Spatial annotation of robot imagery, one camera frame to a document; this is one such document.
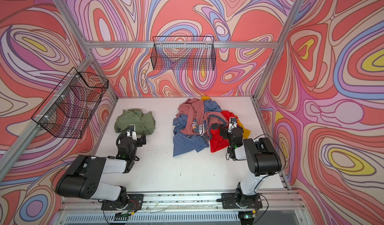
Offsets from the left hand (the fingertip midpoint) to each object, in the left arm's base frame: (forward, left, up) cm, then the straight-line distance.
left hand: (136, 131), depth 91 cm
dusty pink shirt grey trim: (+15, -36, +4) cm, 39 cm away
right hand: (+5, -59, -3) cm, 60 cm away
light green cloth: (+8, -3, -3) cm, 9 cm away
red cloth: (-5, -50, -5) cm, 51 cm away
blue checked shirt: (-6, -29, -5) cm, 30 cm away
